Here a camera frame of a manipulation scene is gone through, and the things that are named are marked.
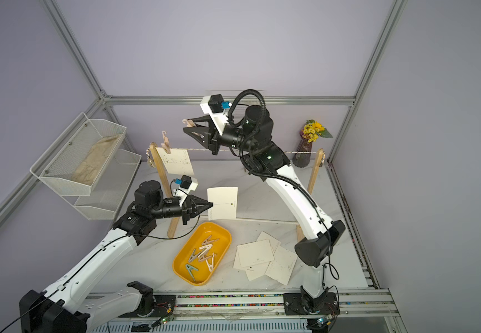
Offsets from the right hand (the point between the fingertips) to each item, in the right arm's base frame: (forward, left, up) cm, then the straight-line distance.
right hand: (189, 129), depth 56 cm
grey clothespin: (-17, +8, -51) cm, 54 cm away
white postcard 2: (-15, -18, -52) cm, 57 cm away
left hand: (-9, -3, -25) cm, 27 cm away
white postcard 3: (-18, -12, -52) cm, 56 cm away
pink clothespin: (-17, +3, -51) cm, 54 cm away
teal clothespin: (-22, +8, -51) cm, 56 cm away
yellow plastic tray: (-10, +8, -50) cm, 52 cm away
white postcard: (-8, -8, -23) cm, 26 cm away
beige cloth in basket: (+7, +44, -22) cm, 50 cm away
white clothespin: (-20, 0, -51) cm, 55 cm away
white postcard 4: (-22, -17, -53) cm, 60 cm away
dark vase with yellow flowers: (+35, -47, -29) cm, 65 cm away
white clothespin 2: (-13, +2, -51) cm, 52 cm away
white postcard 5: (-11, -26, -52) cm, 59 cm away
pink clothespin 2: (-10, +2, -51) cm, 52 cm away
